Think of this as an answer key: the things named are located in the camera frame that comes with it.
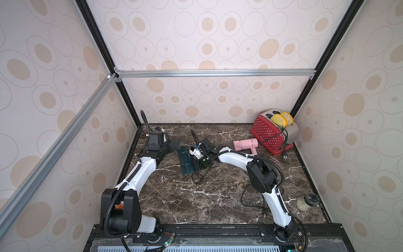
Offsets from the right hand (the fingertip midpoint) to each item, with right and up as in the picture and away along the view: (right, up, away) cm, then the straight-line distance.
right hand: (190, 173), depth 91 cm
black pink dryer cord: (+34, -16, -9) cm, 38 cm away
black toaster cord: (+60, +10, +9) cm, 61 cm away
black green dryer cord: (+10, 0, +3) cm, 10 cm away
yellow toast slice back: (+60, +32, +4) cm, 68 cm away
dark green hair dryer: (-1, +6, -6) cm, 9 cm away
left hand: (-6, +19, -4) cm, 20 cm away
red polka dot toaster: (+51, +20, +4) cm, 55 cm away
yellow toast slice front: (+54, +32, +4) cm, 63 cm away
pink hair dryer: (+40, +17, +11) cm, 44 cm away
